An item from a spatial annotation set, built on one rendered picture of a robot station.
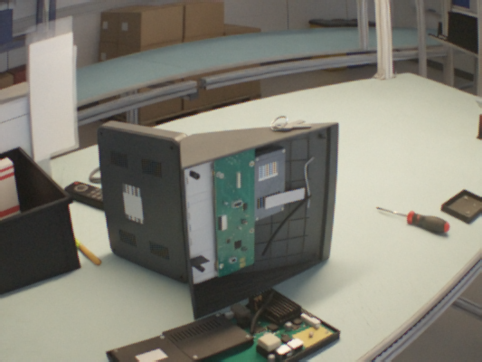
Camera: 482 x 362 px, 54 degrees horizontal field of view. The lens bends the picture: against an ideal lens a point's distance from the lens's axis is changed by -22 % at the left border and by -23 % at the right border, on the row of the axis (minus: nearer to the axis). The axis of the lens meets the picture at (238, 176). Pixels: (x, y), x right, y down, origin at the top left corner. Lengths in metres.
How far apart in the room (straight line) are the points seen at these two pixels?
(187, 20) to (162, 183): 3.65
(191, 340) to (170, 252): 0.18
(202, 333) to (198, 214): 0.15
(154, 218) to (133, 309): 0.13
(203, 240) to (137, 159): 0.14
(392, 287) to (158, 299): 0.33
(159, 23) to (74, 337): 3.65
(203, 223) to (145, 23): 3.50
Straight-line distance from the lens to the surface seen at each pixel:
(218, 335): 0.66
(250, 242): 0.74
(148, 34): 4.17
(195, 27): 4.41
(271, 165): 0.73
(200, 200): 0.68
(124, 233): 0.83
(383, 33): 2.00
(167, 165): 0.72
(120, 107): 2.12
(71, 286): 0.81
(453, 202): 1.08
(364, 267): 0.84
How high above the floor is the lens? 1.44
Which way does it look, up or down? 23 degrees down
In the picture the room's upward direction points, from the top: 1 degrees counter-clockwise
